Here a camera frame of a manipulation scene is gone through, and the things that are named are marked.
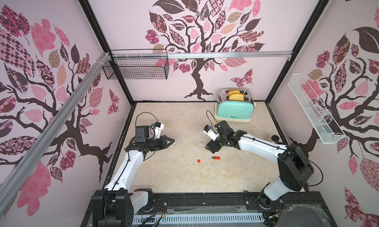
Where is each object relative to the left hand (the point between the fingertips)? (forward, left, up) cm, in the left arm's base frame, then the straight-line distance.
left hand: (173, 144), depth 80 cm
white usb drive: (+11, -18, -14) cm, 25 cm away
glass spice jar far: (+6, -61, -5) cm, 62 cm away
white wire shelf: (+6, -73, +18) cm, 76 cm away
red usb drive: (-2, -25, -14) cm, 29 cm away
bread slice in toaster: (+34, -40, +6) cm, 53 cm away
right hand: (+4, -22, -7) cm, 23 cm away
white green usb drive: (+6, -17, +3) cm, 18 cm away
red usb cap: (-4, -15, -14) cm, 21 cm away
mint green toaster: (+26, -40, -1) cm, 48 cm away
